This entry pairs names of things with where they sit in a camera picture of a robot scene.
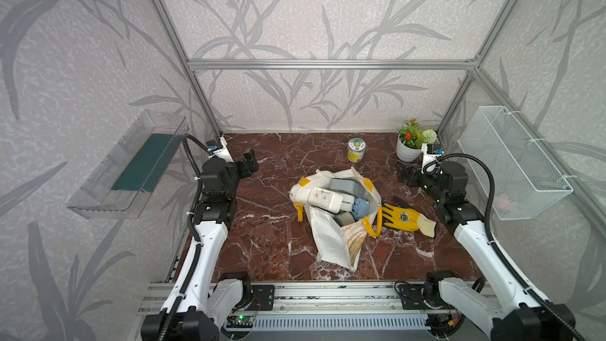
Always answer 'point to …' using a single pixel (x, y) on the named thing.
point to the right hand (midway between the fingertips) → (407, 160)
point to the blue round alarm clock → (360, 208)
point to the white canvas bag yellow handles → (335, 244)
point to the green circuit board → (239, 321)
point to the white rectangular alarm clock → (328, 200)
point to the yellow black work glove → (407, 219)
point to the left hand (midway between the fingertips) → (244, 151)
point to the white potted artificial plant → (410, 139)
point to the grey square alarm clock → (348, 185)
